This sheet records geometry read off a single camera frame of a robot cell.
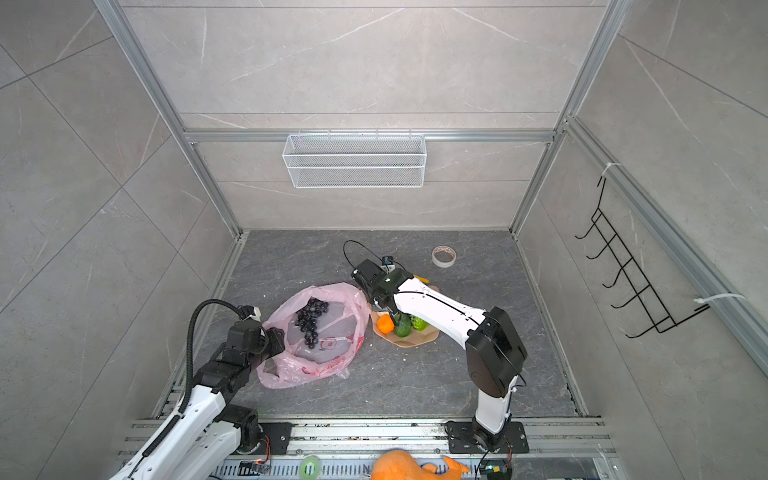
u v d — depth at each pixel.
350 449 0.73
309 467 0.70
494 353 0.46
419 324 0.88
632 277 0.67
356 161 1.01
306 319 0.92
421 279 0.59
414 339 0.88
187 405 0.51
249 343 0.63
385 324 0.86
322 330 0.93
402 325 0.88
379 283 0.61
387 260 0.76
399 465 0.64
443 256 1.13
